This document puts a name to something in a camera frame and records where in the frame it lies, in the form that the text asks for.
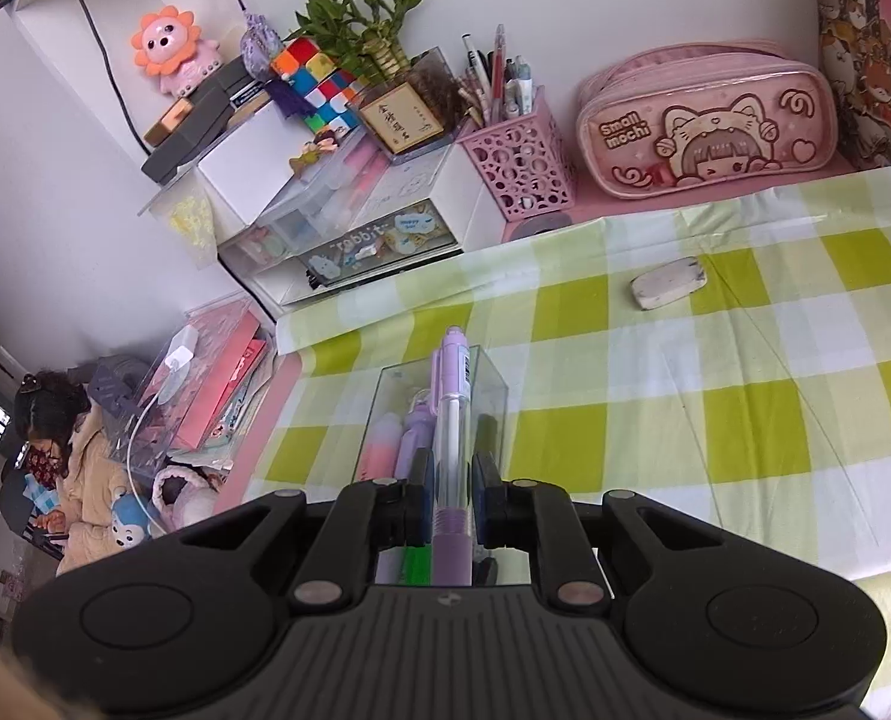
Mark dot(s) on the clear plastic tray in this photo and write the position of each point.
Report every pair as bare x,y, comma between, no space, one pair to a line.
490,390

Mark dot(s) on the pink lion toy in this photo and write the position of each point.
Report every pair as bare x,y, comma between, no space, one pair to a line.
168,41

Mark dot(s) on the yellow sticker sheet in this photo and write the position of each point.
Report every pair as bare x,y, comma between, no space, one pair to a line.
186,217

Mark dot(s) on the stack of booklets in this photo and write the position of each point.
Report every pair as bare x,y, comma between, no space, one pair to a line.
239,427

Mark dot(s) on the purple fabric sachet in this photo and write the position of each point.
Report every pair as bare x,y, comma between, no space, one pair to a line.
255,45

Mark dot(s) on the blue plush toy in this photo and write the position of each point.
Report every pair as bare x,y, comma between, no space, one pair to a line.
130,521

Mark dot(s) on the green highlighter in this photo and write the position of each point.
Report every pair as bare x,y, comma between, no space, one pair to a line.
414,566

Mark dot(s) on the lucky bamboo in glass vase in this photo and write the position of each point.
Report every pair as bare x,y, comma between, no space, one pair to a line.
404,120

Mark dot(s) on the bunch of pens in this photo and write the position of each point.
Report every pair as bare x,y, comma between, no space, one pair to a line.
501,82

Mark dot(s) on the white box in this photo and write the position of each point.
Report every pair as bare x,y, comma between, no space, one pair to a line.
250,157

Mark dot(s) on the white charger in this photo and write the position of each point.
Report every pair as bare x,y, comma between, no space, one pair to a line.
177,361

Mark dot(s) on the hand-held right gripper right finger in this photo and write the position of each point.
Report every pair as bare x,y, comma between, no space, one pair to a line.
484,502

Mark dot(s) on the dark grey box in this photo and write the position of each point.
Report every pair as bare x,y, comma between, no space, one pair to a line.
190,135

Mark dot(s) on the pink cartoon pencil case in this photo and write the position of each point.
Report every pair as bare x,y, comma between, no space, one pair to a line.
715,135

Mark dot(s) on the white drawer organizer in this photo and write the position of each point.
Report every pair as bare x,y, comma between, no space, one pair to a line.
445,180

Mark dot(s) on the purple cat pen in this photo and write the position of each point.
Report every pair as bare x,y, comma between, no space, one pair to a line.
417,435

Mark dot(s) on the pink cartoon book slipcase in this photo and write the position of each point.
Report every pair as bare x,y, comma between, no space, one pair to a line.
865,75

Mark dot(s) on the clear box of tape rolls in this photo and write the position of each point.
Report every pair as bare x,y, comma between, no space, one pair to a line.
258,244

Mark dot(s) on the brown wooden block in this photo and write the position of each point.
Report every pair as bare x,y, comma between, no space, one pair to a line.
169,120

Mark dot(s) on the pink perforated pen holder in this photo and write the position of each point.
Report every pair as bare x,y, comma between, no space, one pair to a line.
520,165

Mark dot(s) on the colourful puzzle cube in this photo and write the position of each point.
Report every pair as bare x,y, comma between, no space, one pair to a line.
318,86

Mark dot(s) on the small cartoon figurine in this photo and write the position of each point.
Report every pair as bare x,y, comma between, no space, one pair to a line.
316,150

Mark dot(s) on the purple clear pen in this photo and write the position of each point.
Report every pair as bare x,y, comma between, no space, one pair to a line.
453,427

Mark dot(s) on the round grey desk grommet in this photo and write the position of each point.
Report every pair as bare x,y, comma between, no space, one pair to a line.
543,226

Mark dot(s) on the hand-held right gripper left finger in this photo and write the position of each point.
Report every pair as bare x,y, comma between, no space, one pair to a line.
423,502

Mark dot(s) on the dark stand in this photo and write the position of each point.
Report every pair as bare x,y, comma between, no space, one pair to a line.
115,386

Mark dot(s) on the green checked tablecloth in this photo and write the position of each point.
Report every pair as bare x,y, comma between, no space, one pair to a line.
640,405

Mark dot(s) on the pink plush earmuffs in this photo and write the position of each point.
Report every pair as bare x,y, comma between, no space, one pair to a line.
183,499

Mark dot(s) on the white eraser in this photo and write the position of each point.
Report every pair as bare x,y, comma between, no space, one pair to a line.
666,283

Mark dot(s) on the clear storage box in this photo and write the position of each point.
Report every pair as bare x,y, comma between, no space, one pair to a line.
318,195

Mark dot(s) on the pink highlighter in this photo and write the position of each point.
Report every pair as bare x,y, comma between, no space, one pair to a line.
387,450

